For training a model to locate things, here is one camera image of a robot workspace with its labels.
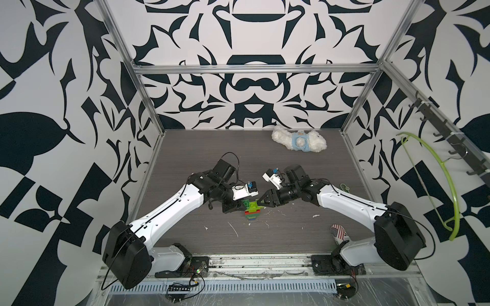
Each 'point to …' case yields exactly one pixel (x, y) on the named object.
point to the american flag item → (338, 233)
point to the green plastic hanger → (457, 208)
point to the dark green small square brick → (246, 203)
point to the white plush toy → (299, 140)
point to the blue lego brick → (252, 219)
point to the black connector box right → (345, 291)
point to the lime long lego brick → (253, 207)
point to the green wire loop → (344, 188)
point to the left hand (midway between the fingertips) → (241, 198)
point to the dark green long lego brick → (252, 215)
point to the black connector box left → (172, 287)
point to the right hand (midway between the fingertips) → (261, 200)
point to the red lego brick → (247, 213)
